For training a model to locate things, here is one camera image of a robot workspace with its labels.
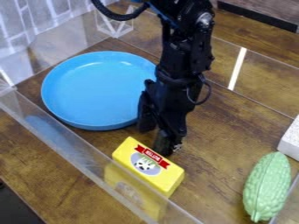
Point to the clear acrylic front wall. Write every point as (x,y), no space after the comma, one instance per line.
(137,196)

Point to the clear acrylic back wall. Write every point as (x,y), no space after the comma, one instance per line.
(256,63)

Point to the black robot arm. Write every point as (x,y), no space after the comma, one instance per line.
(187,20)

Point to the green bitter gourd toy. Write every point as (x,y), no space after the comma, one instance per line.
(267,186)

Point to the yellow butter block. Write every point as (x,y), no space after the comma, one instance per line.
(149,166)

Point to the white foam block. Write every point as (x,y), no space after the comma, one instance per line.
(288,143)

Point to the blue round tray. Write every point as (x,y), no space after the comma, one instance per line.
(91,90)

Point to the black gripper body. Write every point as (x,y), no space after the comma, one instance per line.
(174,94)

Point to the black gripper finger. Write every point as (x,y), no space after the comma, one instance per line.
(167,143)
(145,116)

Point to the clear acrylic wall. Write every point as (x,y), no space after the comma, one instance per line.
(256,63)
(137,196)

